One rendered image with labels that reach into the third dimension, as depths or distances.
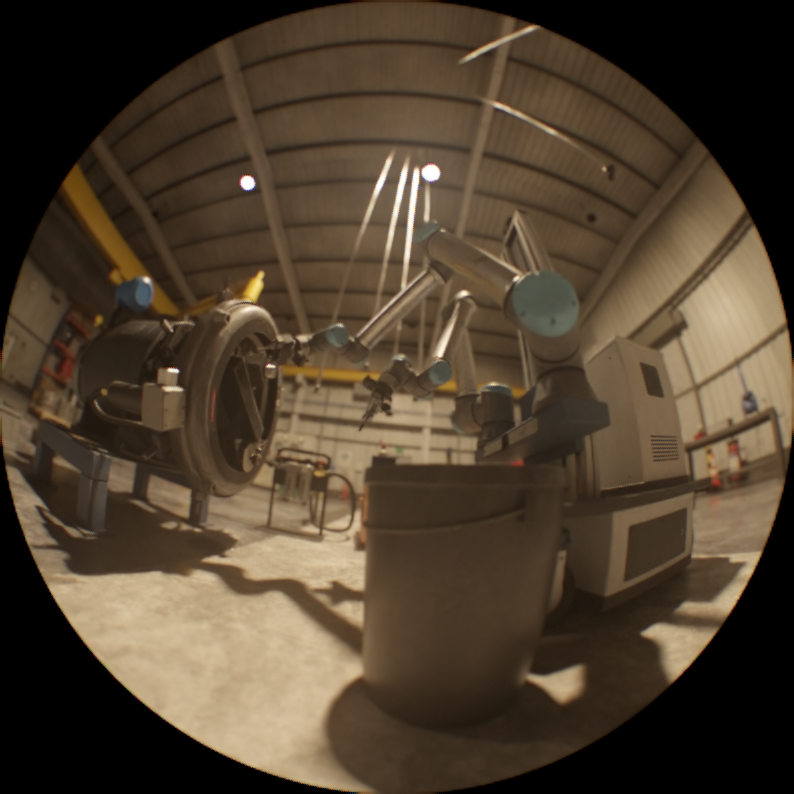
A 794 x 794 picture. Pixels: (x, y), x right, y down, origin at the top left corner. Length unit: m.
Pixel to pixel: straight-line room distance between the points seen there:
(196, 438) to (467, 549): 0.71
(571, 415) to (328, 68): 8.27
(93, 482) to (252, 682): 0.71
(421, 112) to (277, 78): 3.88
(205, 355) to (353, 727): 0.83
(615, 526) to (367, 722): 0.58
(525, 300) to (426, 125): 7.78
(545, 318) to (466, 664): 0.58
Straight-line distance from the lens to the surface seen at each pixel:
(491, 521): 0.27
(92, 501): 0.99
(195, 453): 0.82
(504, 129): 8.41
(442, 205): 9.10
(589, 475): 0.86
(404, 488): 0.29
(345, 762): 0.39
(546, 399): 0.68
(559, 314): 0.58
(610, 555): 0.68
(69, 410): 5.09
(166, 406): 0.70
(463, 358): 1.35
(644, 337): 9.29
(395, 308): 1.11
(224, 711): 0.44
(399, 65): 7.94
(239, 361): 0.89
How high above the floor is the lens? 0.33
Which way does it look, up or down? 22 degrees up
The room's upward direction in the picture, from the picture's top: 6 degrees clockwise
